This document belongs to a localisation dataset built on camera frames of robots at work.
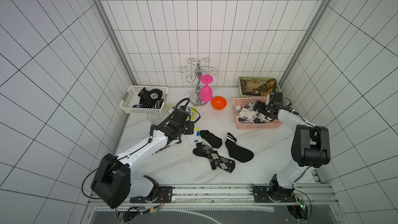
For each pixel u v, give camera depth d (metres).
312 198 0.73
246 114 0.96
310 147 0.47
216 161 0.81
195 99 1.11
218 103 1.07
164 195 0.72
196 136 0.92
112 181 0.40
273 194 0.67
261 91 1.10
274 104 0.74
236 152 0.85
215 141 0.90
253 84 1.11
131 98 1.10
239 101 1.04
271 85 1.14
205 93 0.90
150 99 1.06
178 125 0.63
